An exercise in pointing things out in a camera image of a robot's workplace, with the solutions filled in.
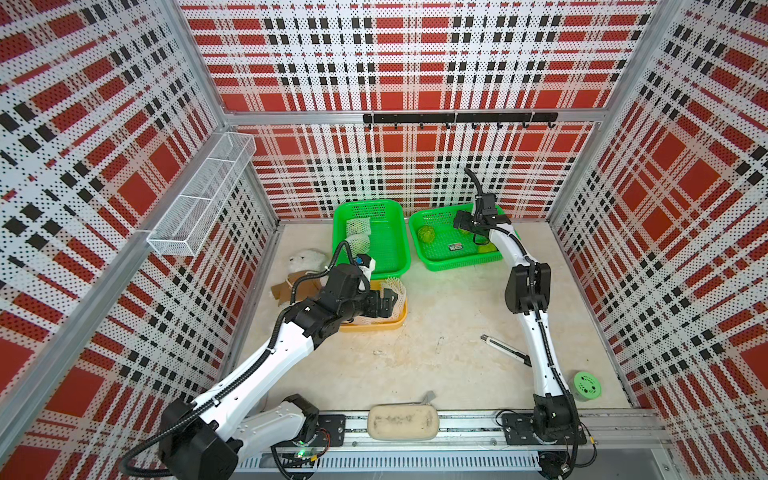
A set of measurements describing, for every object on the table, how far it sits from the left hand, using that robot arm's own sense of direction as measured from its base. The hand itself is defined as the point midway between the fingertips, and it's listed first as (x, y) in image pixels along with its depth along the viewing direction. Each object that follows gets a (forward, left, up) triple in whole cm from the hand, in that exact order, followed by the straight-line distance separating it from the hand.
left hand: (385, 295), depth 78 cm
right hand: (+41, -29, -13) cm, 52 cm away
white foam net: (+36, +12, -14) cm, 41 cm away
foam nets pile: (+4, -3, -15) cm, 16 cm away
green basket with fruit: (+33, -20, -20) cm, 43 cm away
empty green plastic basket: (+35, +1, -18) cm, 39 cm away
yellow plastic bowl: (+11, +4, -13) cm, 18 cm away
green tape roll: (-19, -53, -15) cm, 58 cm away
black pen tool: (-8, -35, -18) cm, 40 cm away
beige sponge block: (-27, -5, -14) cm, 31 cm away
